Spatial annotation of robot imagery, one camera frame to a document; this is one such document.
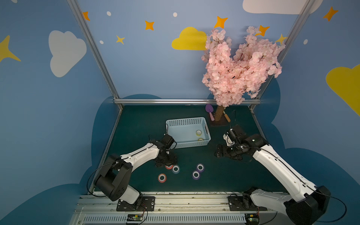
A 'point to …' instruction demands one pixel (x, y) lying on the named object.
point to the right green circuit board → (252, 219)
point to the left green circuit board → (134, 217)
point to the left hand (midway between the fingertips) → (171, 162)
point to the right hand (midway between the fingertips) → (223, 153)
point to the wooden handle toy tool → (227, 116)
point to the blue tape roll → (176, 169)
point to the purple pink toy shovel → (210, 108)
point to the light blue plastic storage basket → (188, 132)
